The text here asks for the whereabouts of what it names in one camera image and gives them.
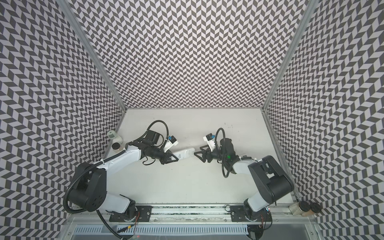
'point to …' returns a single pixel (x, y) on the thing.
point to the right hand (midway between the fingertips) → (197, 155)
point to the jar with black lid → (116, 146)
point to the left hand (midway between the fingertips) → (176, 159)
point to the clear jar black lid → (298, 208)
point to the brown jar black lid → (315, 207)
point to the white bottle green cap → (112, 135)
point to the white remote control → (184, 154)
